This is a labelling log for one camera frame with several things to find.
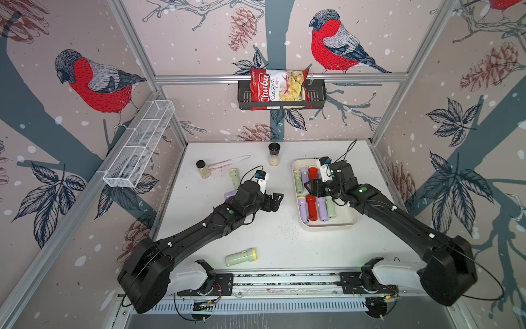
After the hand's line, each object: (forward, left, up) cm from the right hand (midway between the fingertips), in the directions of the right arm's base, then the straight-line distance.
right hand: (309, 182), depth 82 cm
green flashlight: (+11, +35, -13) cm, 39 cm away
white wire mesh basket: (-4, +67, +15) cm, 68 cm away
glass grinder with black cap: (+22, +16, -12) cm, 29 cm away
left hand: (-5, +13, +1) cm, 14 cm away
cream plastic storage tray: (-6, -5, -15) cm, 17 cm away
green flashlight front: (-25, +23, -14) cm, 37 cm away
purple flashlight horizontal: (-15, +29, +13) cm, 35 cm away
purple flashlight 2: (-3, +1, -13) cm, 14 cm away
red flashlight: (-4, -3, -14) cm, 15 cm away
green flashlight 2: (+12, +3, -13) cm, 18 cm away
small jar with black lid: (+13, +51, -10) cm, 53 cm away
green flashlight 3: (-4, -11, -14) cm, 19 cm away
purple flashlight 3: (-5, -7, -14) cm, 17 cm away
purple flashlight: (+15, -1, -14) cm, 20 cm away
